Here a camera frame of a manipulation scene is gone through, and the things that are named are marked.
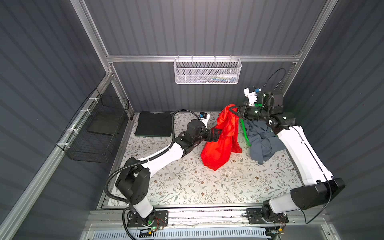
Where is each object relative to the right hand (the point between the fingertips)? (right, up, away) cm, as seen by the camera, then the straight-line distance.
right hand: (231, 110), depth 69 cm
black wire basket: (-68, -12, +5) cm, 69 cm away
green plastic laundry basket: (+16, -12, +28) cm, 34 cm away
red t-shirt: (-5, -24, +15) cm, 29 cm away
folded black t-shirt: (-49, -6, +41) cm, 64 cm away
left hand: (-6, -9, +12) cm, 16 cm away
